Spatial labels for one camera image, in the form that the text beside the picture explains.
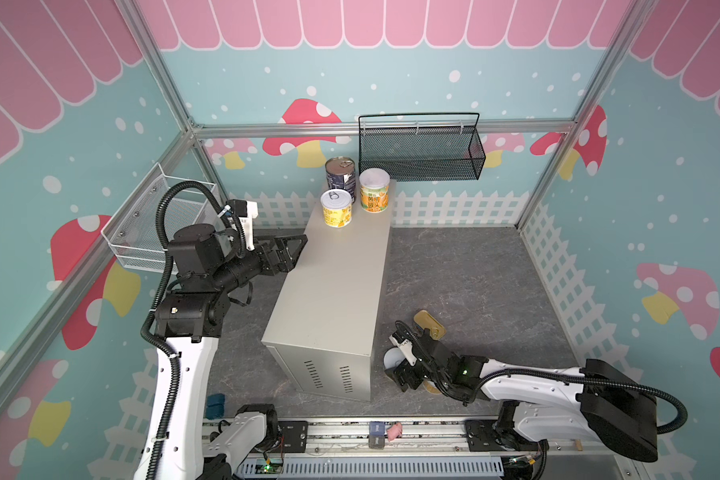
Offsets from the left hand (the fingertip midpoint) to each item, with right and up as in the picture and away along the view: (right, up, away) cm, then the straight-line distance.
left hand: (291, 246), depth 62 cm
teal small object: (-24, -42, +16) cm, 51 cm away
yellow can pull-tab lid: (+23, -30, +19) cm, 42 cm away
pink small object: (+23, -46, +12) cm, 53 cm away
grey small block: (+18, -47, +10) cm, 51 cm away
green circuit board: (-8, -54, +10) cm, 55 cm away
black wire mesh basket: (+32, +33, +32) cm, 56 cm away
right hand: (+23, -31, +20) cm, 44 cm away
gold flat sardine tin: (+34, -22, +28) cm, 49 cm away
